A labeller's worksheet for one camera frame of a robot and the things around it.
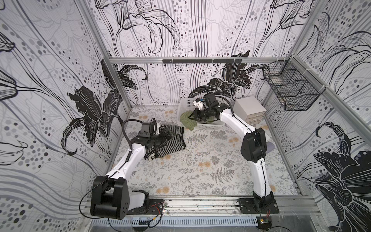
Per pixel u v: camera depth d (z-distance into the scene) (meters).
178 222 0.69
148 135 0.65
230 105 0.70
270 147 0.91
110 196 0.41
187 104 1.12
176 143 0.93
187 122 0.84
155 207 0.73
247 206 0.72
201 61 0.91
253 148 0.57
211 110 0.73
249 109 0.99
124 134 0.60
